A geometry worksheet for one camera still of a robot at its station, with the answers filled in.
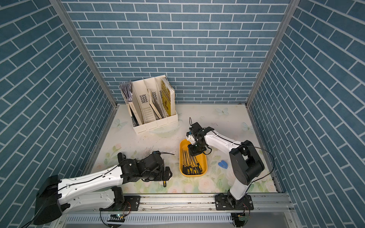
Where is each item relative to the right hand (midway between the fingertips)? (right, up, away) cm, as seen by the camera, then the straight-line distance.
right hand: (192, 154), depth 88 cm
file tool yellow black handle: (-5, -6, 0) cm, 8 cm away
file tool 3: (+3, -8, -3) cm, 9 cm away
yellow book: (-16, +37, +9) cm, 41 cm away
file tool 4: (+4, -6, -1) cm, 7 cm away
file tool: (-3, -8, -5) cm, 10 cm away
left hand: (-12, -9, -13) cm, 20 cm away
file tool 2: (-1, -7, -2) cm, 7 cm away
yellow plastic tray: (+6, -3, +2) cm, 7 cm away
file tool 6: (-16, -15, -7) cm, 23 cm away
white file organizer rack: (-37, +30, +28) cm, 55 cm away
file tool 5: (+1, -7, -3) cm, 8 cm away
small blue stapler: (+19, -5, -3) cm, 20 cm away
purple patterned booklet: (-42, +41, +2) cm, 59 cm away
